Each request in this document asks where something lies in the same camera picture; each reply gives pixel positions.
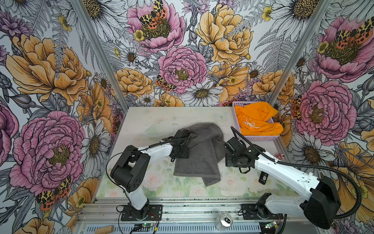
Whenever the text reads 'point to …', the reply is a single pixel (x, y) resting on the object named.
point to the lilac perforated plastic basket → (252, 138)
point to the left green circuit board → (147, 225)
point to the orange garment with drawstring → (252, 116)
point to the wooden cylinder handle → (104, 229)
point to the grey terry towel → (206, 153)
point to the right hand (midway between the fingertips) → (233, 166)
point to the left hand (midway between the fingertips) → (182, 157)
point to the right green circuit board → (270, 224)
